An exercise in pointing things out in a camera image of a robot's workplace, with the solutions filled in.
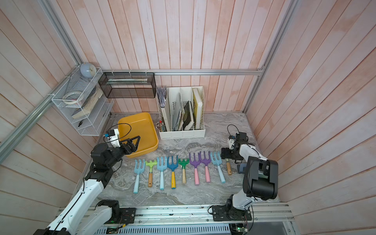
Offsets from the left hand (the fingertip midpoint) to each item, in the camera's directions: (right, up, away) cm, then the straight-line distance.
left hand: (136, 139), depth 78 cm
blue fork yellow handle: (+19, -18, +12) cm, 29 cm away
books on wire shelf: (-26, +26, +8) cm, 38 cm away
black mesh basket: (-15, +37, +26) cm, 48 cm away
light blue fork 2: (+48, -16, +15) cm, 53 cm away
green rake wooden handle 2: (+54, -18, +12) cm, 59 cm away
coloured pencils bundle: (+11, +8, +12) cm, 18 cm away
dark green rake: (+26, -16, +14) cm, 33 cm away
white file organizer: (+24, +16, +13) cm, 32 cm away
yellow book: (+35, +19, +12) cm, 41 cm away
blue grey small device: (+61, -18, +8) cm, 64 cm away
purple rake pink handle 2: (+41, -16, +15) cm, 46 cm away
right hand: (+56, -11, +17) cm, 59 cm away
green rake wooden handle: (+5, -17, +13) cm, 22 cm away
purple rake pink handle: (+34, -17, +15) cm, 40 cm away
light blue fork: (+12, -19, +12) cm, 26 cm away
